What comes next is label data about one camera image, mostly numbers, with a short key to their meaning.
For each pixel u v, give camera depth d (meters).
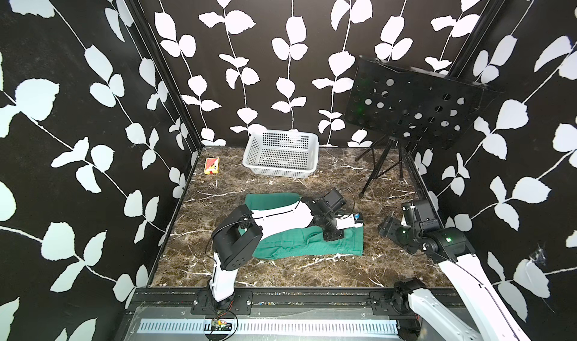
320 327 0.70
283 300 0.76
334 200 0.67
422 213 0.54
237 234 0.51
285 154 1.18
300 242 0.86
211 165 1.11
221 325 0.71
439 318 0.54
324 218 0.72
